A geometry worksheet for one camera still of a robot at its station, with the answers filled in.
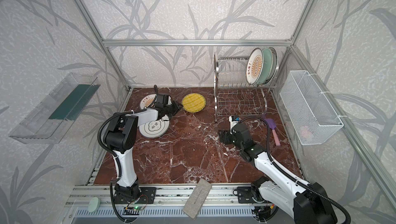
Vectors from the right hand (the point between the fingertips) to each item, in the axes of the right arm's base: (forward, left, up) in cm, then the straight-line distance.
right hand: (223, 126), depth 84 cm
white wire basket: (-5, -34, +23) cm, 41 cm away
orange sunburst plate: (+25, -17, +21) cm, 37 cm away
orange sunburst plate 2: (+28, +55, -12) cm, 63 cm away
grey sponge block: (-32, +14, -9) cm, 36 cm away
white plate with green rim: (+5, +42, -12) cm, 44 cm away
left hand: (+21, +25, -4) cm, 33 cm away
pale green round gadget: (-35, +61, -9) cm, 71 cm away
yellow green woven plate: (+27, +19, -13) cm, 36 cm away
